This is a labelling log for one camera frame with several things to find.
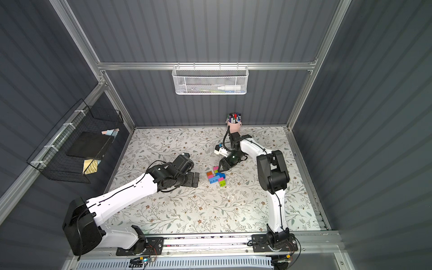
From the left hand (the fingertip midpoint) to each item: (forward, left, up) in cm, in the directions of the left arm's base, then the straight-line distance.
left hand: (192, 180), depth 80 cm
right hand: (+11, -15, -9) cm, 20 cm away
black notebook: (+9, +45, +15) cm, 48 cm away
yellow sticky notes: (-5, +35, +20) cm, 41 cm away
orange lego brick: (+10, -7, -11) cm, 16 cm away
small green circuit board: (-31, +23, -15) cm, 41 cm away
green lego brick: (+5, -14, -11) cm, 19 cm away
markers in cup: (+44, -23, 0) cm, 50 cm away
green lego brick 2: (+3, -14, -12) cm, 19 cm away
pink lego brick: (+8, -8, -12) cm, 16 cm away
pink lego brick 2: (+14, -11, -13) cm, 22 cm away
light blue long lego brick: (+6, -10, -12) cm, 17 cm away
